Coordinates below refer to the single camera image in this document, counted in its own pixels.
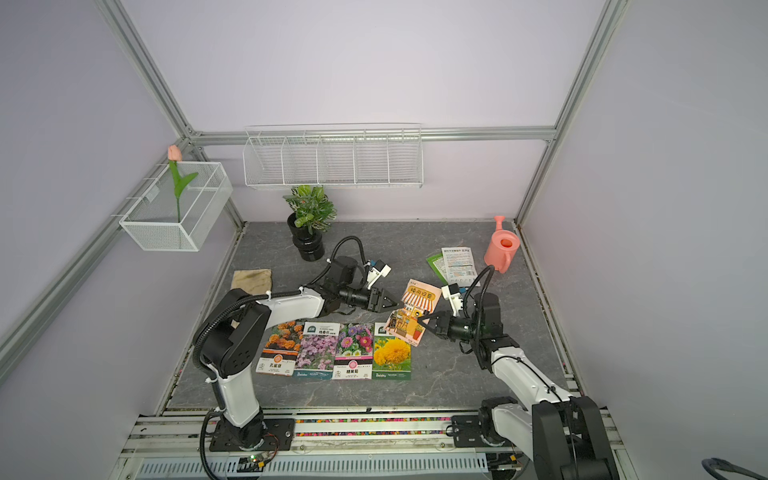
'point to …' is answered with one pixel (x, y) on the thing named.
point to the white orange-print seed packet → (418, 298)
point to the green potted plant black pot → (314, 212)
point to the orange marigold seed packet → (280, 352)
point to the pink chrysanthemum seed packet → (354, 352)
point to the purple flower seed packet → (317, 351)
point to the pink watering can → (502, 248)
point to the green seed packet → (437, 263)
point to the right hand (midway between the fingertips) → (418, 320)
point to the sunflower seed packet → (391, 355)
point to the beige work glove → (253, 281)
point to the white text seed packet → (459, 266)
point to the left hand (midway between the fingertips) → (399, 308)
